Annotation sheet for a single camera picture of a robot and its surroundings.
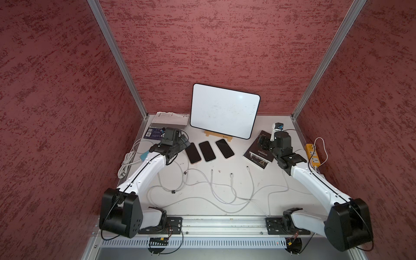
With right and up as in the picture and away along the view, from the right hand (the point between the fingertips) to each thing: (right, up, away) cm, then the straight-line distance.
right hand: (263, 139), depth 86 cm
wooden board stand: (-30, +3, +19) cm, 36 cm away
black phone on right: (-20, -6, +16) cm, 26 cm away
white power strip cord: (+38, -5, +6) cm, 39 cm away
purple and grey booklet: (-64, +13, +29) cm, 72 cm away
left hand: (-45, -4, +1) cm, 45 cm away
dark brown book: (-1, -10, +11) cm, 15 cm away
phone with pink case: (-40, -10, +12) cm, 43 cm away
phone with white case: (-31, -8, +15) cm, 36 cm away
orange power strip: (+34, -10, +12) cm, 38 cm away
